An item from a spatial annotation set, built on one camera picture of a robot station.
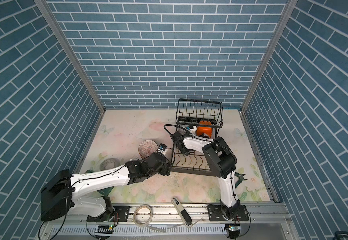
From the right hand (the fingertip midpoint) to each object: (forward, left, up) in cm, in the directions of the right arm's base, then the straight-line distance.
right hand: (205, 139), depth 92 cm
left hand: (-19, +20, +1) cm, 28 cm away
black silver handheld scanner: (-42, +10, -4) cm, 43 cm away
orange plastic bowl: (+8, -2, -2) cm, 9 cm away
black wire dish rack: (+12, +12, +10) cm, 20 cm away
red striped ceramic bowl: (-9, +36, -1) cm, 37 cm away
